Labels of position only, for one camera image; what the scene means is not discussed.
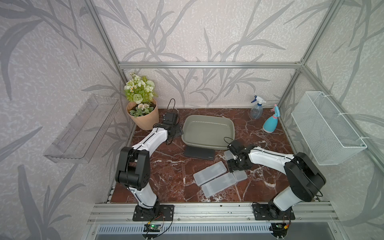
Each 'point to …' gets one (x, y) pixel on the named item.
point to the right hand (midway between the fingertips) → (234, 167)
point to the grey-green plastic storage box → (208, 131)
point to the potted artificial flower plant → (142, 104)
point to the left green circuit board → (152, 228)
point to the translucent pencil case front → (213, 187)
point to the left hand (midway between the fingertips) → (176, 131)
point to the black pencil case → (199, 152)
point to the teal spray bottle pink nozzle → (271, 124)
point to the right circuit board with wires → (280, 230)
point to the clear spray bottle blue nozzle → (256, 110)
